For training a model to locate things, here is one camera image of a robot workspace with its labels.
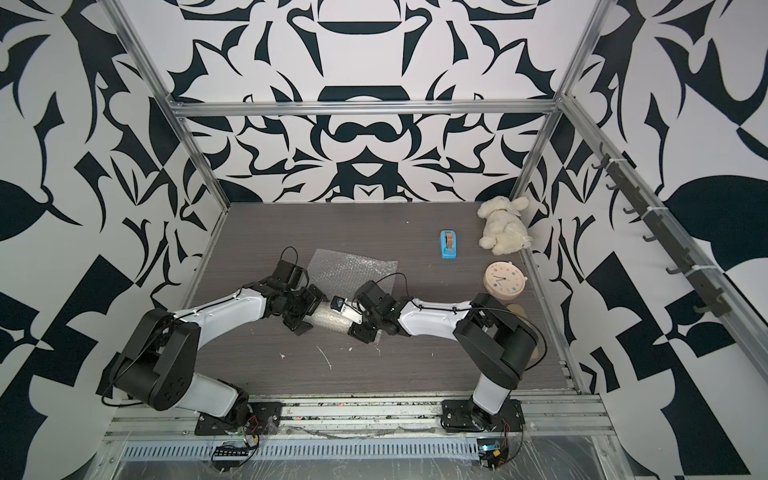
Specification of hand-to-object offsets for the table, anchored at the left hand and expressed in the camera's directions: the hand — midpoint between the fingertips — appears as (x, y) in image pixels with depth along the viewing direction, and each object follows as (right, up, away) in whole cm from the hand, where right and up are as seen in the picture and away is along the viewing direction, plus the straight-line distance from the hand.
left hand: (323, 303), depth 91 cm
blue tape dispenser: (+40, +18, +14) cm, 46 cm away
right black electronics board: (+43, -30, -20) cm, 56 cm away
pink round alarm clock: (+56, +6, +6) cm, 57 cm away
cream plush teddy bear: (+58, +22, +9) cm, 63 cm away
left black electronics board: (-19, -33, -18) cm, 42 cm away
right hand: (+9, -3, -2) cm, 10 cm away
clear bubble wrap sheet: (+4, +8, +9) cm, 13 cm away
